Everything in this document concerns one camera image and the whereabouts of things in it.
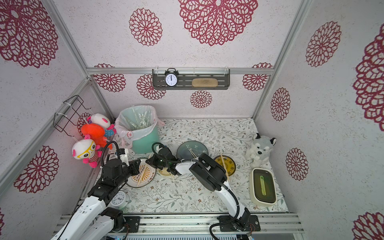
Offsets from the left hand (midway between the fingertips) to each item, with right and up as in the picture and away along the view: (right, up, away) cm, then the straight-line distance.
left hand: (141, 161), depth 81 cm
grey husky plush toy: (+65, +4, +2) cm, 65 cm away
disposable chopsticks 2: (+28, +2, +18) cm, 34 cm away
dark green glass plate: (+32, +5, +21) cm, 39 cm away
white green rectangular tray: (+66, -14, 0) cm, 68 cm away
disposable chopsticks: (-4, -11, +8) cm, 14 cm away
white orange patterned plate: (0, -9, +10) cm, 13 cm away
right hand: (-1, -1, +7) cm, 7 cm away
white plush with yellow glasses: (-29, +7, -2) cm, 30 cm away
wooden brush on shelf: (+35, +46, +8) cm, 59 cm away
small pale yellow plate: (+11, -8, +9) cm, 16 cm away
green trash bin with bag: (-8, +20, +15) cm, 26 cm away
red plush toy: (-29, +16, +6) cm, 33 cm away
